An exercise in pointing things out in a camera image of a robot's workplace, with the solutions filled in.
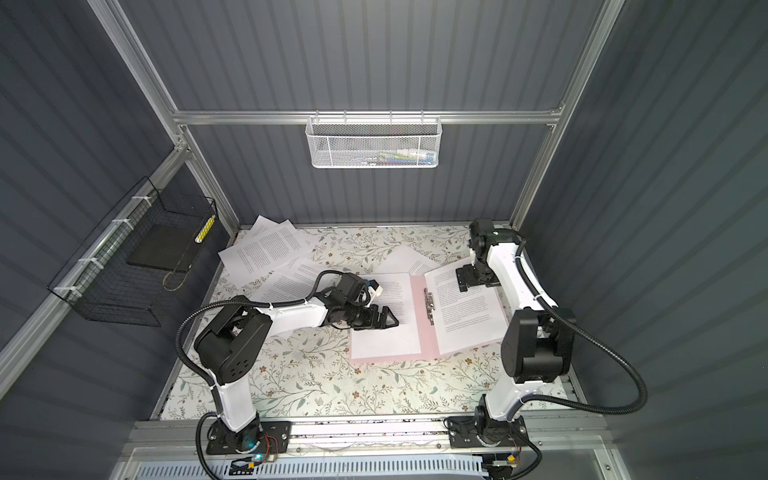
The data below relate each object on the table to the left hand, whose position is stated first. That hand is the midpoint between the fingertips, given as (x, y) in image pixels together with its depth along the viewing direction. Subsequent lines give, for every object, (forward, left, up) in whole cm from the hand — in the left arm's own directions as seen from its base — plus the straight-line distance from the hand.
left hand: (390, 324), depth 90 cm
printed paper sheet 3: (+35, +47, -3) cm, 58 cm away
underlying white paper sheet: (+20, +33, -4) cm, 39 cm away
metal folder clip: (+9, -14, -3) cm, 16 cm away
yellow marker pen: (+19, +50, +24) cm, 59 cm away
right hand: (+5, -28, +11) cm, 31 cm away
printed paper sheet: (-4, -2, -3) cm, 5 cm away
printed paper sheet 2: (-1, -22, +2) cm, 22 cm away
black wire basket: (+7, +63, +24) cm, 68 cm away
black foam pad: (+12, +58, +25) cm, 64 cm away
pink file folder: (-1, -11, -3) cm, 12 cm away
